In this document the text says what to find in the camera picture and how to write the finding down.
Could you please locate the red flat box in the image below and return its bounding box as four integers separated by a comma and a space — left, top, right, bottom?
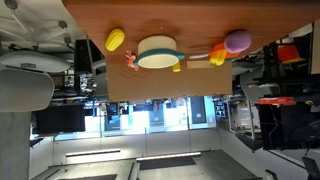
259, 96, 296, 106

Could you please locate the brown cardboard panel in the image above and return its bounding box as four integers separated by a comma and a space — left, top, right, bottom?
105, 54, 233, 103

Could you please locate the purple fuzzy ball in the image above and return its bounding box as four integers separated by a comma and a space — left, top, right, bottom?
223, 30, 252, 54

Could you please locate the red and yellow object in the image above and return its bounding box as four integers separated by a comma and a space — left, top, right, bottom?
277, 44, 306, 65

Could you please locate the white office chair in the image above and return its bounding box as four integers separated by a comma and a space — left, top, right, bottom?
0, 0, 73, 113

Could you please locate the black monitor screen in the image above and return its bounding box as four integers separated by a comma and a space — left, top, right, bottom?
35, 103, 86, 134

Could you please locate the long ceiling light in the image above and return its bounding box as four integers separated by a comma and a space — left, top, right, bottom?
135, 151, 202, 163
65, 148, 122, 158

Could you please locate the yellow toy bell pepper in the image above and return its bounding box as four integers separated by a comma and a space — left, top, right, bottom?
209, 49, 228, 67

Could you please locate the orange plastic plate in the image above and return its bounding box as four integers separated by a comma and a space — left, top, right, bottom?
207, 42, 241, 60

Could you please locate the small orange toy figure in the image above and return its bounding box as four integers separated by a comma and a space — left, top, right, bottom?
125, 50, 140, 72

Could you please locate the black computer tower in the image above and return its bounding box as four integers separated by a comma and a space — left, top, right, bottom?
73, 39, 101, 75

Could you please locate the cream bowl with teal band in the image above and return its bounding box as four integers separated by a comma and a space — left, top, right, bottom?
133, 35, 186, 70

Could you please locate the yellow toy cylinder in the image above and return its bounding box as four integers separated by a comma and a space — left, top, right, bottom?
172, 61, 182, 73

